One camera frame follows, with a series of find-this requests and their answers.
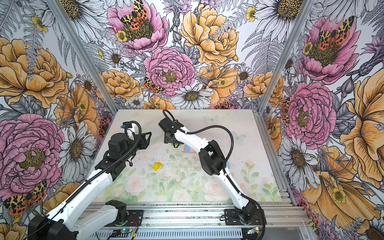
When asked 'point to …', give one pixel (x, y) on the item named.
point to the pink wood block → (192, 151)
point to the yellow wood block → (157, 166)
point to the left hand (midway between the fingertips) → (148, 137)
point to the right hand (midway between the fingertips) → (174, 143)
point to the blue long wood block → (187, 149)
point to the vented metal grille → (169, 235)
